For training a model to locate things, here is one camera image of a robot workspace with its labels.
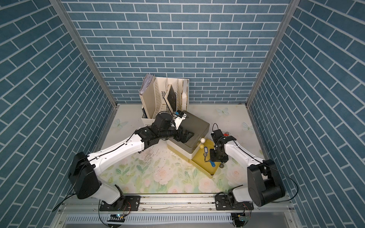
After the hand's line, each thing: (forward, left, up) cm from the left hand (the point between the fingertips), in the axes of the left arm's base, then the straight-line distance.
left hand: (192, 132), depth 76 cm
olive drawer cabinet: (+5, -4, -2) cm, 6 cm away
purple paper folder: (+35, +30, +7) cm, 46 cm away
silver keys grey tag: (-1, -10, -21) cm, 24 cm away
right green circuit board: (-36, -26, -22) cm, 50 cm away
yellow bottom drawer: (-6, -7, -22) cm, 24 cm away
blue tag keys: (-8, -14, -22) cm, 27 cm away
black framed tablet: (+33, +15, -5) cm, 37 cm away
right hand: (-6, -15, -20) cm, 26 cm away
